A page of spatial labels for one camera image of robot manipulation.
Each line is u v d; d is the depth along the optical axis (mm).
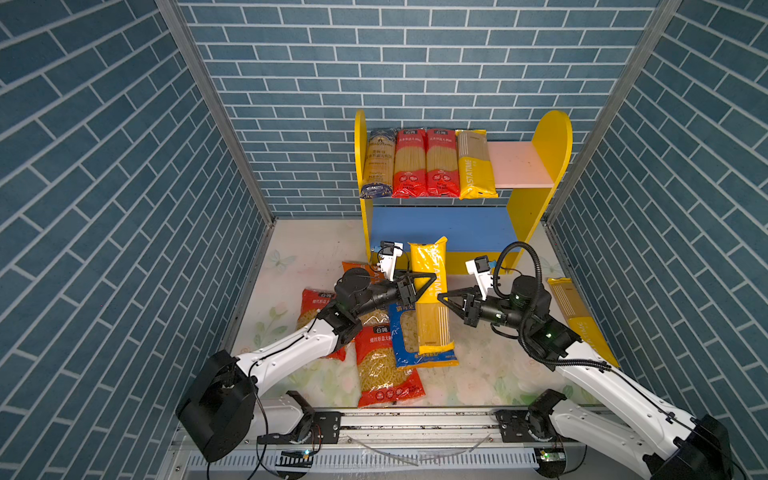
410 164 740
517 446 721
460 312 647
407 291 632
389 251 651
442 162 755
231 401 400
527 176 768
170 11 694
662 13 706
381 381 776
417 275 673
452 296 684
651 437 428
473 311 614
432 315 695
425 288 667
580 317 926
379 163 753
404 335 844
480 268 628
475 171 727
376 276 655
